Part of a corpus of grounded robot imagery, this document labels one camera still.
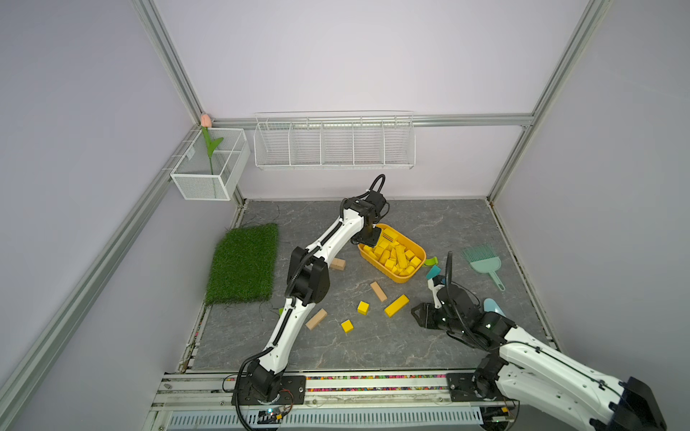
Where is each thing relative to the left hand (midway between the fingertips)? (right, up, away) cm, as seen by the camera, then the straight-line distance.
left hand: (369, 241), depth 96 cm
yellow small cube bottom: (-8, -26, -11) cm, 30 cm away
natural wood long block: (-18, -25, -10) cm, 33 cm away
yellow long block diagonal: (+9, -21, -7) cm, 24 cm away
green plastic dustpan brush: (+44, -7, +5) cm, 44 cm away
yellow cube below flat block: (-3, -21, -9) cm, 23 cm away
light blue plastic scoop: (+39, -20, -9) cm, 45 cm away
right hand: (+13, -20, -15) cm, 28 cm away
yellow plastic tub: (+10, -5, +3) cm, 12 cm away
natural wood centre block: (+3, -17, -4) cm, 18 cm away
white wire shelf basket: (-11, +38, +4) cm, 40 cm away
